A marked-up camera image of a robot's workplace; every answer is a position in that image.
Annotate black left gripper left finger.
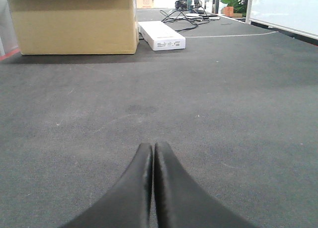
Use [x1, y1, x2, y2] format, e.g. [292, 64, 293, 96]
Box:
[59, 143, 153, 228]

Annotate green plant in orange pot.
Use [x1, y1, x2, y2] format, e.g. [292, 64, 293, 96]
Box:
[220, 0, 249, 18]

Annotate small brown cardboard box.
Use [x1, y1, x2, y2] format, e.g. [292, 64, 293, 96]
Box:
[136, 0, 159, 9]

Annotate white panel with frame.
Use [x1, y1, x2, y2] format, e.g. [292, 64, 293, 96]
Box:
[245, 0, 318, 40]

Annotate flat white carton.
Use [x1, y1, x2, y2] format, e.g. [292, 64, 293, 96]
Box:
[138, 20, 186, 51]

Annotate large brown cardboard box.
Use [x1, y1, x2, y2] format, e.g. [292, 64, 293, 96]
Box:
[6, 0, 139, 56]

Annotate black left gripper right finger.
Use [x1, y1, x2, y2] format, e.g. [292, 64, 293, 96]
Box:
[154, 141, 259, 228]

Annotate tangle of black cables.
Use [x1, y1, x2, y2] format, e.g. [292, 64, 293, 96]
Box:
[159, 5, 219, 32]

